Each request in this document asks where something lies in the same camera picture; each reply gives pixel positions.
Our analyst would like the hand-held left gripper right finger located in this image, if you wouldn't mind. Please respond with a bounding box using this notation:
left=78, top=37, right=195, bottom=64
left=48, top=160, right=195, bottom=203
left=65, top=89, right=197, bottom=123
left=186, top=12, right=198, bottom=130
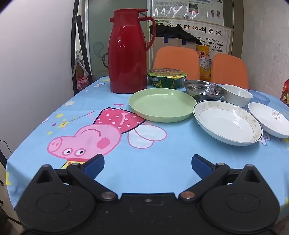
left=178, top=154, right=263, bottom=202

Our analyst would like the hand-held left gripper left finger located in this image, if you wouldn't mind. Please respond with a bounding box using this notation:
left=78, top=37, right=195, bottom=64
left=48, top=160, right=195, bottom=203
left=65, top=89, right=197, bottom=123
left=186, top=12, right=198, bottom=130
left=34, top=154, right=118, bottom=202

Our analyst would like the gold rimmed white plate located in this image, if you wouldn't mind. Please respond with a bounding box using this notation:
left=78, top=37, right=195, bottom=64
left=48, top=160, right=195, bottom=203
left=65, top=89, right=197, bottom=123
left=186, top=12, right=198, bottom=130
left=193, top=100, right=263, bottom=146

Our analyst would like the green plastic plate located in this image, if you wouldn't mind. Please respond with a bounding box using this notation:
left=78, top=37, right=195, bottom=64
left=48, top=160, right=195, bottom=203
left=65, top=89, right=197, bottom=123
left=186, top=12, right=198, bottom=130
left=129, top=88, right=197, bottom=123

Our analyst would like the stainless steel bowl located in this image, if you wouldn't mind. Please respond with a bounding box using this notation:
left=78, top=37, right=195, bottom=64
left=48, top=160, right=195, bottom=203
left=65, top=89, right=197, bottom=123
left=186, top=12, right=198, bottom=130
left=182, top=80, right=227, bottom=102

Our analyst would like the white ceramic bowl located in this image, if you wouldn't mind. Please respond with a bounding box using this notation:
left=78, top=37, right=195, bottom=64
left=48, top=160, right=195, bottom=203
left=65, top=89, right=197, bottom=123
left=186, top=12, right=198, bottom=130
left=223, top=84, right=254, bottom=107

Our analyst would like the floral print white plate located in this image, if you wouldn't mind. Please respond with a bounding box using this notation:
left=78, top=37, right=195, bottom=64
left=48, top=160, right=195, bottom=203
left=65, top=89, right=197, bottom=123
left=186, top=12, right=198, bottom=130
left=248, top=102, right=289, bottom=138

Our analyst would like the blue plastic bowl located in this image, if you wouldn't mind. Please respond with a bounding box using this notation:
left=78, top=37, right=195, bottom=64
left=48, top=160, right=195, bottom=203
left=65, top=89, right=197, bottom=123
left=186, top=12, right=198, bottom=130
left=248, top=90, right=270, bottom=106

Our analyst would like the blue cartoon printed tablecloth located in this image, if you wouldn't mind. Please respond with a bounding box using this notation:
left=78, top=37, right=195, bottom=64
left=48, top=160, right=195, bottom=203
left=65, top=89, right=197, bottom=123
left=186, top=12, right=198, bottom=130
left=6, top=76, right=289, bottom=226

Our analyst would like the pink gift bag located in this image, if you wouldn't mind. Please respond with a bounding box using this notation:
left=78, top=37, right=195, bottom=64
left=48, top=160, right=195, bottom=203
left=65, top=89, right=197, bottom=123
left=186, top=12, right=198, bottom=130
left=76, top=76, right=91, bottom=92

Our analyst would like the green instant noodle bowl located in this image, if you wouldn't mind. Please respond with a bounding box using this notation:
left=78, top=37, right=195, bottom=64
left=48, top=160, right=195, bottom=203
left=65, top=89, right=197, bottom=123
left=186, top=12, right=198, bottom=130
left=147, top=68, right=188, bottom=89

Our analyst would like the orange chair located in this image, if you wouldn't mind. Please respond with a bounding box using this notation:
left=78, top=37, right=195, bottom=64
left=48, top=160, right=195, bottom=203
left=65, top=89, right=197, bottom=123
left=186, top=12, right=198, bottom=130
left=210, top=54, right=249, bottom=90
left=153, top=46, right=200, bottom=80

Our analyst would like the yellow snack packet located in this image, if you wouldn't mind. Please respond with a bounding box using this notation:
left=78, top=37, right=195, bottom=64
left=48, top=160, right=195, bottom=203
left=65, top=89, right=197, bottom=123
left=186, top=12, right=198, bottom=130
left=196, top=44, right=213, bottom=82

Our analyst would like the red thermos jug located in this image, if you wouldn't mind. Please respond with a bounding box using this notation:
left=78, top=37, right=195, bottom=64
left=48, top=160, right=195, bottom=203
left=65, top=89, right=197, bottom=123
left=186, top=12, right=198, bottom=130
left=108, top=8, right=157, bottom=94

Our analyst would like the red gift box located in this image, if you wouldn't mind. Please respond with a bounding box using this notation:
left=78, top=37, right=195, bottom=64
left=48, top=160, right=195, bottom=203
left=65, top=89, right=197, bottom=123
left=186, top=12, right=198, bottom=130
left=280, top=79, right=289, bottom=106

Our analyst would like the black framed white board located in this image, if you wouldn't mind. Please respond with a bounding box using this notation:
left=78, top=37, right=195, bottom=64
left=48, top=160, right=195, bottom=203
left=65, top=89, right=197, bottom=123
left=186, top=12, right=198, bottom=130
left=0, top=0, right=93, bottom=159

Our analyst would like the cardboard box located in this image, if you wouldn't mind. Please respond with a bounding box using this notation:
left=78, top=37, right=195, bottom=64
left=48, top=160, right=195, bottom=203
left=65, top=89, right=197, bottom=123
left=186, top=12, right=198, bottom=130
left=153, top=36, right=197, bottom=66

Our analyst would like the frosted glass door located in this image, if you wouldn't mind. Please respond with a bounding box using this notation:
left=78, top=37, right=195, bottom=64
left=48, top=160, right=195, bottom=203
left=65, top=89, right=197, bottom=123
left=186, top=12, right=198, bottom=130
left=87, top=0, right=149, bottom=78

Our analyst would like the black cloth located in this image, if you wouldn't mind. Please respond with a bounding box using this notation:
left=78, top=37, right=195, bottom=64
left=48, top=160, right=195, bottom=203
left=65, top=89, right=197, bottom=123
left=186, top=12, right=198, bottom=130
left=149, top=24, right=201, bottom=45

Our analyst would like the framed wall poster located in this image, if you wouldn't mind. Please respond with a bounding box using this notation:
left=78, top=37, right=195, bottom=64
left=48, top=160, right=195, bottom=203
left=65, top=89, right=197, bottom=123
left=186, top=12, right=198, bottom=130
left=156, top=18, right=233, bottom=56

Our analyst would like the glossy paper wall poster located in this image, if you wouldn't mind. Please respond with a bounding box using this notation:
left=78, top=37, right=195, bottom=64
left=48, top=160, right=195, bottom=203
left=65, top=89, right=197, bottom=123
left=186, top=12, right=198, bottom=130
left=152, top=0, right=224, bottom=22

